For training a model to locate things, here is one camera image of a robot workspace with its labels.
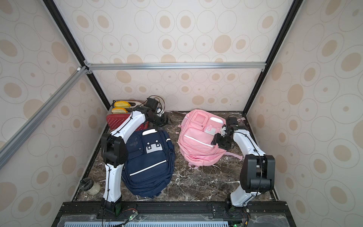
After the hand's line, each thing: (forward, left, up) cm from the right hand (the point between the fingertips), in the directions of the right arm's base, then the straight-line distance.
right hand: (214, 144), depth 89 cm
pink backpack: (+15, +11, -4) cm, 19 cm away
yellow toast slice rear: (+22, +63, +13) cm, 68 cm away
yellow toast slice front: (+16, +63, +13) cm, 66 cm away
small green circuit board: (-39, +43, -8) cm, 59 cm away
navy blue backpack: (-12, +39, -5) cm, 41 cm away
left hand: (+10, +26, +8) cm, 29 cm away
